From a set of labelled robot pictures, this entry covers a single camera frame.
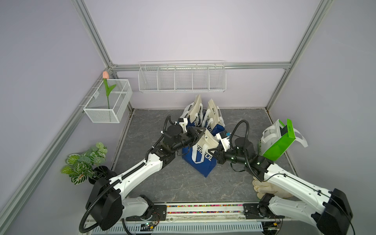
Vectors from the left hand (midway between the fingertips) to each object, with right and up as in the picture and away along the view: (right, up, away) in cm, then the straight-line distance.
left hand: (208, 131), depth 70 cm
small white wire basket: (-55, +15, +10) cm, 58 cm away
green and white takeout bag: (+36, -5, +4) cm, 37 cm away
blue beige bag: (-7, +10, +15) cm, 19 cm away
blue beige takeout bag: (-5, -15, +10) cm, 19 cm away
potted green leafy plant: (-57, -16, -1) cm, 59 cm away
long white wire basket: (-15, +36, +29) cm, 48 cm away
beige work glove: (+31, -32, +10) cm, 46 cm away
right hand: (0, -10, +3) cm, 10 cm away
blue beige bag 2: (+4, +6, +16) cm, 17 cm away
